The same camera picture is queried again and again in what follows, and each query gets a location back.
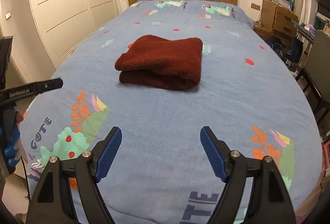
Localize dark red knit sweater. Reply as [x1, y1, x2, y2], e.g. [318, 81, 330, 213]
[115, 35, 203, 91]

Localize grey desk chair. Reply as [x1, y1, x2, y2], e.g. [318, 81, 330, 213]
[295, 30, 330, 125]

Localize dark bag on floor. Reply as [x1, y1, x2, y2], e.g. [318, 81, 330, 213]
[286, 38, 303, 64]

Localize blue patterned bed cover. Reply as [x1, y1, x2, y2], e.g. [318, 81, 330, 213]
[21, 0, 322, 223]

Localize wooden nightstand drawers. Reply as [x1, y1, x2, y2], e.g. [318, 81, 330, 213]
[254, 0, 298, 40]

